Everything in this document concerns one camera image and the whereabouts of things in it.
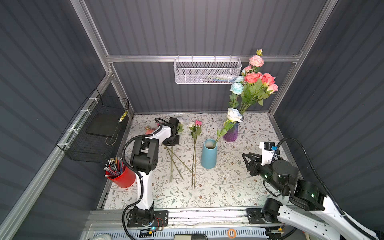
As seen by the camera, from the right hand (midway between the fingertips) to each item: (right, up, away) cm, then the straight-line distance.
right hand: (246, 156), depth 65 cm
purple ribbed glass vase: (+2, +8, +33) cm, 34 cm away
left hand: (-38, +2, +37) cm, 53 cm away
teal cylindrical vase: (-15, -1, +13) cm, 20 cm away
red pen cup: (-64, -11, +13) cm, 66 cm away
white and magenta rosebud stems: (-22, +13, +43) cm, 50 cm away
